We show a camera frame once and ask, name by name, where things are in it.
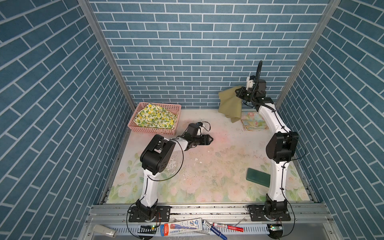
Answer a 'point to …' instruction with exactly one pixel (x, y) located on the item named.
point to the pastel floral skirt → (252, 121)
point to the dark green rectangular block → (258, 177)
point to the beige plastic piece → (104, 230)
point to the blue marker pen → (221, 235)
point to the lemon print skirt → (155, 116)
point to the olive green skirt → (230, 104)
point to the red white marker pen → (231, 227)
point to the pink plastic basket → (175, 108)
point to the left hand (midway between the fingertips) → (209, 139)
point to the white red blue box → (181, 227)
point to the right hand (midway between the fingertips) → (235, 88)
